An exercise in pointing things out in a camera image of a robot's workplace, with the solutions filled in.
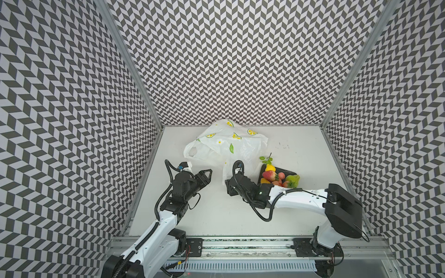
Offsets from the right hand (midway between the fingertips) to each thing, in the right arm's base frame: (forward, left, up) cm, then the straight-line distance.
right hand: (230, 185), depth 82 cm
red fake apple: (+5, -20, -1) cm, 21 cm away
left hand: (+4, +10, +4) cm, 11 cm away
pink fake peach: (+8, -27, -6) cm, 29 cm away
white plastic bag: (+23, +2, +4) cm, 24 cm away
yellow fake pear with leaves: (+15, -21, -2) cm, 26 cm away
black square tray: (+12, -27, -8) cm, 30 cm away
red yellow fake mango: (+2, -23, -2) cm, 24 cm away
